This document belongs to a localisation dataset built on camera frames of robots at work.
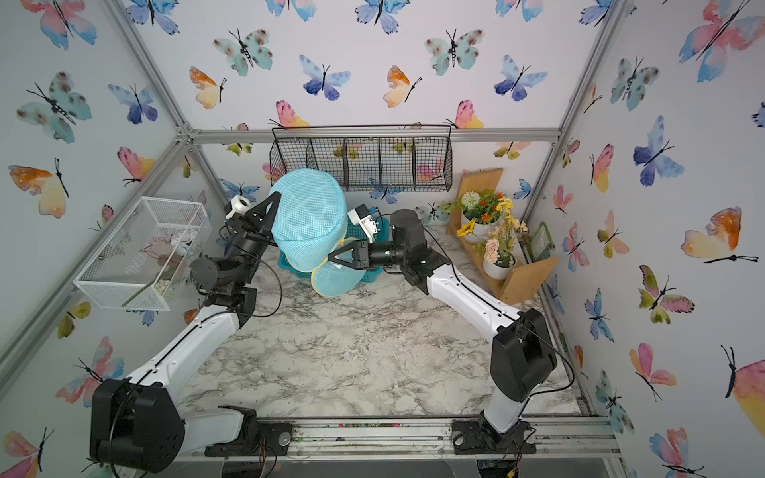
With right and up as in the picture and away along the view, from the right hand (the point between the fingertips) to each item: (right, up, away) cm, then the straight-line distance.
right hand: (331, 258), depth 67 cm
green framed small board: (+68, +5, +44) cm, 81 cm away
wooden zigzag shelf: (+47, -8, +16) cm, 50 cm away
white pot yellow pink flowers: (+44, +3, +20) cm, 48 cm away
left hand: (-8, +12, -10) cm, 17 cm away
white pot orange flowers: (+41, +15, +29) cm, 53 cm away
